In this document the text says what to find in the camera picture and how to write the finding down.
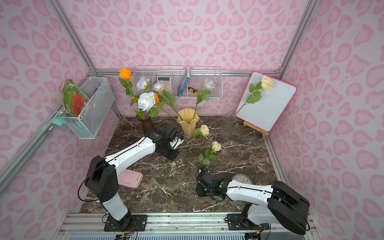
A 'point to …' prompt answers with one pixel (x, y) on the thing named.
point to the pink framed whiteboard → (265, 113)
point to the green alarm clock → (242, 178)
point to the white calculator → (166, 82)
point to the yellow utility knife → (193, 90)
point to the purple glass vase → (147, 123)
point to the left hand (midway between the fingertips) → (174, 152)
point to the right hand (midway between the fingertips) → (197, 190)
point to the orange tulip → (135, 99)
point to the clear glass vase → (228, 125)
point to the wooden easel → (264, 133)
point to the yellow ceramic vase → (188, 118)
